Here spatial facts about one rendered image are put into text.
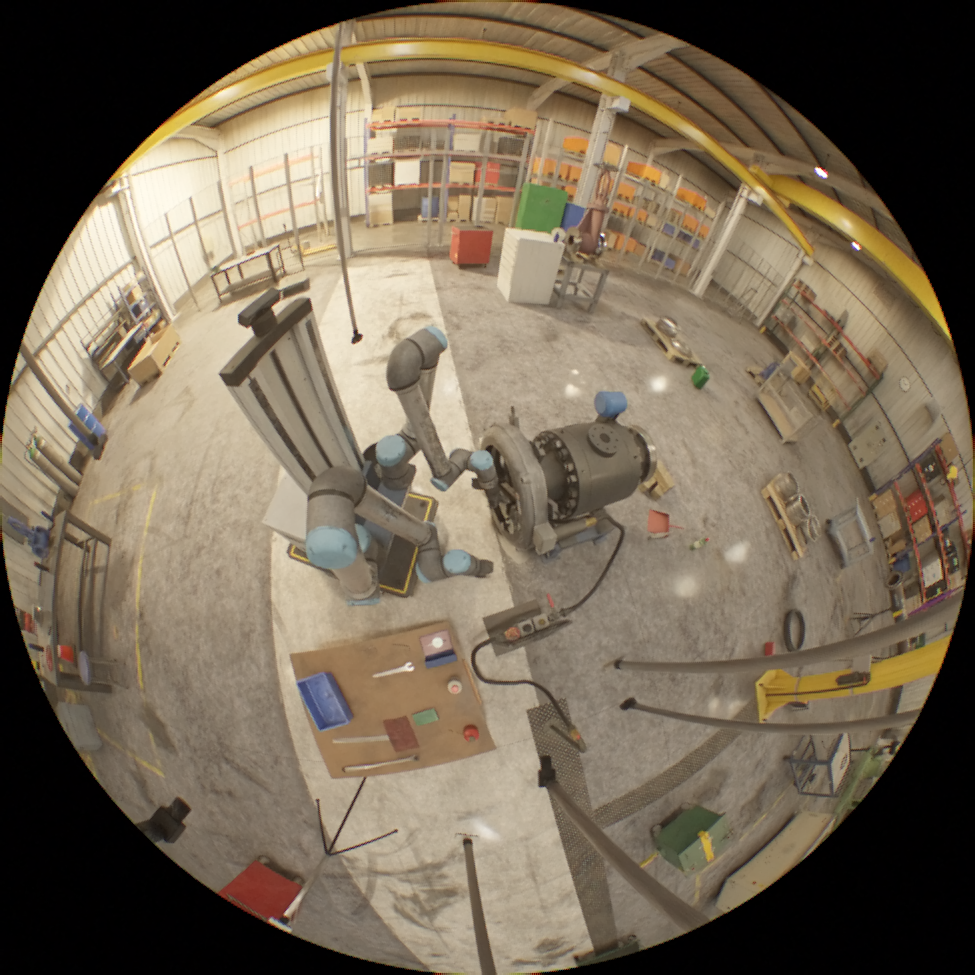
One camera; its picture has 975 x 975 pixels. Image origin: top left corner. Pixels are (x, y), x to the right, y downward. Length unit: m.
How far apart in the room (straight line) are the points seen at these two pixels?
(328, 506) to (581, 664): 2.04
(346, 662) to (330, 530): 1.20
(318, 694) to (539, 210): 8.80
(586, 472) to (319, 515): 1.36
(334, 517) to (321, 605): 1.72
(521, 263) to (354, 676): 5.08
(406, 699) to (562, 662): 1.14
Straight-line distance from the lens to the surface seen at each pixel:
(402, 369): 0.97
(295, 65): 8.73
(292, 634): 2.43
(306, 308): 0.94
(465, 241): 6.26
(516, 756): 2.36
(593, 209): 5.42
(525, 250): 4.82
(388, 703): 1.72
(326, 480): 0.69
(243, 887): 3.45
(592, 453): 1.70
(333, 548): 0.63
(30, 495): 8.06
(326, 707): 1.85
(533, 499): 1.40
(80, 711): 5.97
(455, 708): 1.69
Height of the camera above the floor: 2.11
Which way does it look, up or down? 61 degrees down
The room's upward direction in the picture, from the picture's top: 14 degrees clockwise
